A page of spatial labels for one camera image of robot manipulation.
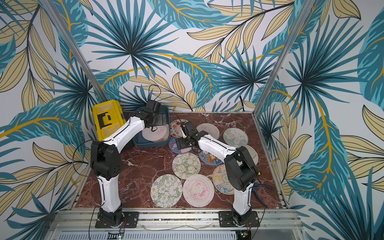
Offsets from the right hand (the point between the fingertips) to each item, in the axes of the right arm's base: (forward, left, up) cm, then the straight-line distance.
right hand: (183, 141), depth 92 cm
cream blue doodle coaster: (-21, -21, -10) cm, 32 cm away
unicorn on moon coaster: (+17, -19, -9) cm, 27 cm away
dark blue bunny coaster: (+2, +8, -9) cm, 12 cm away
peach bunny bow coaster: (+10, +12, -7) cm, 17 cm away
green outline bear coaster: (-12, -1, -10) cm, 15 cm away
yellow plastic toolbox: (+14, +46, +9) cm, 49 cm away
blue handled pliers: (-35, -27, +21) cm, 49 cm away
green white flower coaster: (-26, +10, -9) cm, 30 cm away
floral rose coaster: (+17, +6, -9) cm, 20 cm away
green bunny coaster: (+9, -36, -10) cm, 39 cm away
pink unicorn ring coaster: (-26, -8, -10) cm, 30 cm away
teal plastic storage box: (+7, +11, +13) cm, 19 cm away
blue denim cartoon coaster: (-7, -16, -10) cm, 20 cm away
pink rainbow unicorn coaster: (+13, +20, -9) cm, 25 cm away
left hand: (+11, +17, +7) cm, 21 cm away
